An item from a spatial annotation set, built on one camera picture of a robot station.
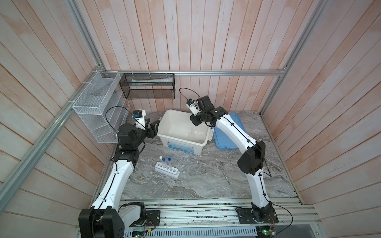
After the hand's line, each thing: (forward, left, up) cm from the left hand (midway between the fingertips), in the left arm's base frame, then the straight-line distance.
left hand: (155, 122), depth 75 cm
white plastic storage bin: (+17, -9, -30) cm, 35 cm away
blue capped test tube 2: (-14, -7, -15) cm, 22 cm away
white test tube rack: (-15, -6, -26) cm, 31 cm away
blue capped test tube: (-14, -4, -19) cm, 24 cm away
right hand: (+12, -20, -8) cm, 25 cm away
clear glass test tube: (-13, -3, -14) cm, 20 cm away
